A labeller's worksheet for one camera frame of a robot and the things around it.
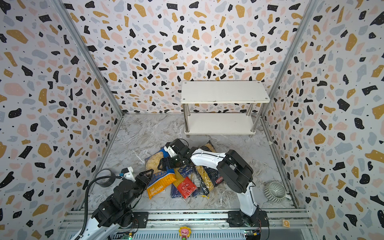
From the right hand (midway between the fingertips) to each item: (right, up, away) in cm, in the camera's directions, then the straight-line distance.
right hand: (160, 165), depth 83 cm
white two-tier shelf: (+43, +38, +41) cm, 70 cm away
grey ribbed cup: (+64, -15, 0) cm, 66 cm away
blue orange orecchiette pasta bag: (+1, -6, -4) cm, 7 cm away
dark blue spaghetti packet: (+9, -13, -3) cm, 16 cm away
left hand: (-2, -1, -6) cm, 6 cm away
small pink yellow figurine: (+15, -26, -16) cm, 34 cm away
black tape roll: (-28, -9, +1) cm, 30 cm away
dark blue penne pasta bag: (+31, -7, -2) cm, 32 cm away
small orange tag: (+64, -26, -10) cm, 70 cm away
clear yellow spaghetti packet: (+25, -10, -5) cm, 28 cm away
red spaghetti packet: (+15, -10, -5) cm, 19 cm away
